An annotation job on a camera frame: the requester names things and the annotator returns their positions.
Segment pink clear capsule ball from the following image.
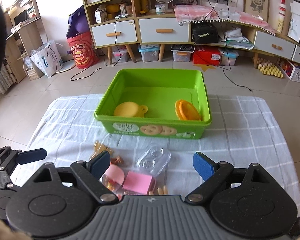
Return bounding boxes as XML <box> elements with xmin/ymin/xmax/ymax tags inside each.
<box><xmin>100</xmin><ymin>164</ymin><xmax>125</xmax><ymax>199</ymax></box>

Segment clear plastic lens case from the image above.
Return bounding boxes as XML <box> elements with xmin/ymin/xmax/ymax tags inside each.
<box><xmin>136</xmin><ymin>144</ymin><xmax>171</xmax><ymax>177</ymax></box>

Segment yellow toy cup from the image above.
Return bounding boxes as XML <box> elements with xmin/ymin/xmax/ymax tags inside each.
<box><xmin>113</xmin><ymin>101</ymin><xmax>148</xmax><ymax>118</ymax></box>

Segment tan rubber hand toy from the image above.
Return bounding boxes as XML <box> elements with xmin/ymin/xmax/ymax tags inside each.
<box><xmin>90</xmin><ymin>140</ymin><xmax>113</xmax><ymax>160</ymax></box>
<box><xmin>148</xmin><ymin>185</ymin><xmax>168</xmax><ymax>196</ymax></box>

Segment small brown figure toy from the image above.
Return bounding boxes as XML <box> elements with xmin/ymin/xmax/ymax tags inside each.
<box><xmin>110</xmin><ymin>156</ymin><xmax>124</xmax><ymax>165</ymax></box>

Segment pink sticky note block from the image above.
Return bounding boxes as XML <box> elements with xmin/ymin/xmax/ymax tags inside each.
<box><xmin>122</xmin><ymin>171</ymin><xmax>156</xmax><ymax>195</ymax></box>

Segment grey checked cloth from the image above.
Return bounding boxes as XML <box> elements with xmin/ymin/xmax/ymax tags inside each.
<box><xmin>28</xmin><ymin>94</ymin><xmax>300</xmax><ymax>215</ymax></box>

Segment green plastic cookie box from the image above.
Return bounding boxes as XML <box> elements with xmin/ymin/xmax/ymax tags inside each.
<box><xmin>94</xmin><ymin>68</ymin><xmax>212</xmax><ymax>139</ymax></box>

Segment white paper shopping bag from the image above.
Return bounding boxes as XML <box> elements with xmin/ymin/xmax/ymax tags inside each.
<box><xmin>30</xmin><ymin>40</ymin><xmax>63</xmax><ymax>78</ymax></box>

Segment red printed bag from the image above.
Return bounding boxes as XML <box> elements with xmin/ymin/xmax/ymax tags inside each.
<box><xmin>66</xmin><ymin>31</ymin><xmax>99</xmax><ymax>69</ymax></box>

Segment red cardboard box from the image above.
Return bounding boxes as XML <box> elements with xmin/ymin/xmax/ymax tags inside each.
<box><xmin>193</xmin><ymin>46</ymin><xmax>221</xmax><ymax>66</ymax></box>

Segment yellow egg tray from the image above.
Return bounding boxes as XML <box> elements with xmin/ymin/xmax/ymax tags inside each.
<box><xmin>257</xmin><ymin>58</ymin><xmax>283</xmax><ymax>79</ymax></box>

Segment clear storage bin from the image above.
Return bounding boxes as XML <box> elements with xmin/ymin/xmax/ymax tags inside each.
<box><xmin>138</xmin><ymin>44</ymin><xmax>160</xmax><ymax>62</ymax></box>

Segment wooden side shelf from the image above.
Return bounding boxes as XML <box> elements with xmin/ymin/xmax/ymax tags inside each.
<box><xmin>2</xmin><ymin>0</ymin><xmax>43</xmax><ymax>83</ymax></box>

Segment white patterned box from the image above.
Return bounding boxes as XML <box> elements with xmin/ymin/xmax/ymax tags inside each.
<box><xmin>278</xmin><ymin>58</ymin><xmax>300</xmax><ymax>83</ymax></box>

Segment black bag on shelf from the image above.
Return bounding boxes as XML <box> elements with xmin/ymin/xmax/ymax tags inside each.
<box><xmin>192</xmin><ymin>22</ymin><xmax>219</xmax><ymax>44</ymax></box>

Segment low curved tv cabinet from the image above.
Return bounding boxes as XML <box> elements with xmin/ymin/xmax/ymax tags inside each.
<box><xmin>174</xmin><ymin>12</ymin><xmax>300</xmax><ymax>69</ymax></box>

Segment pink table runner cloth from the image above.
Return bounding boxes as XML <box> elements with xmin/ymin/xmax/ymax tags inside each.
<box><xmin>174</xmin><ymin>5</ymin><xmax>276</xmax><ymax>36</ymax></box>

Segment wooden cabinet with drawers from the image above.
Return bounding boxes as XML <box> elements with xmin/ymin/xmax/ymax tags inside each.
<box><xmin>82</xmin><ymin>0</ymin><xmax>191</xmax><ymax>66</ymax></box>

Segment framed cartoon girl picture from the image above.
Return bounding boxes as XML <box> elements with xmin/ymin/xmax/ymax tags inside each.
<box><xmin>243</xmin><ymin>0</ymin><xmax>270</xmax><ymax>22</ymax></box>

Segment black power cable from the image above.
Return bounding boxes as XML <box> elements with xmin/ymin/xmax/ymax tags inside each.
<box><xmin>70</xmin><ymin>66</ymin><xmax>103</xmax><ymax>82</ymax></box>

